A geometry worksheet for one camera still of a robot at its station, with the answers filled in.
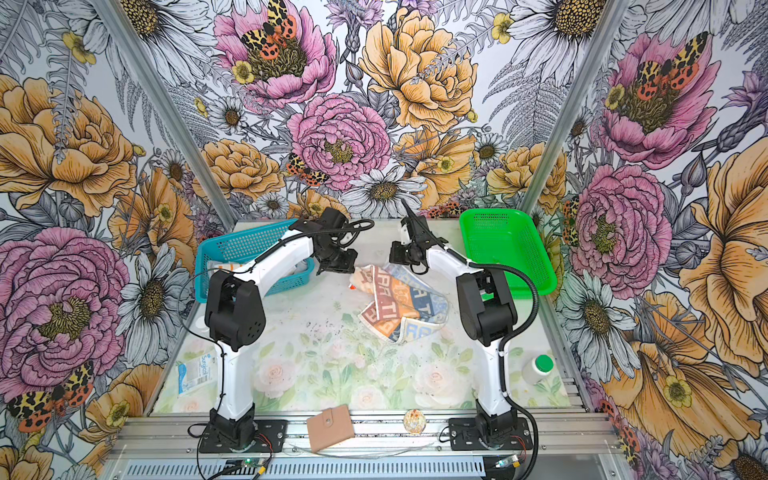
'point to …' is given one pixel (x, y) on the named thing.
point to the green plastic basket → (505, 237)
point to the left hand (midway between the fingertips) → (350, 275)
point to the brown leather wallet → (331, 426)
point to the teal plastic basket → (242, 245)
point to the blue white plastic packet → (195, 372)
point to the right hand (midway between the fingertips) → (391, 260)
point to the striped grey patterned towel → (404, 306)
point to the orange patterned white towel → (299, 268)
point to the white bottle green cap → (538, 369)
